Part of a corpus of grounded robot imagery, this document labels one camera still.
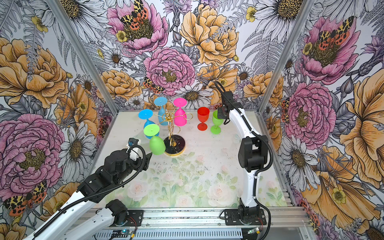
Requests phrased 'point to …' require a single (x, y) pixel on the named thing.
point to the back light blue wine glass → (162, 119)
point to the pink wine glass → (180, 116)
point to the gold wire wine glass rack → (174, 145)
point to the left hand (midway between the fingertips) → (142, 156)
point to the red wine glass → (203, 113)
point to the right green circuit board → (256, 230)
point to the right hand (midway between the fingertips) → (224, 117)
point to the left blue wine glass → (146, 114)
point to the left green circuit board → (120, 233)
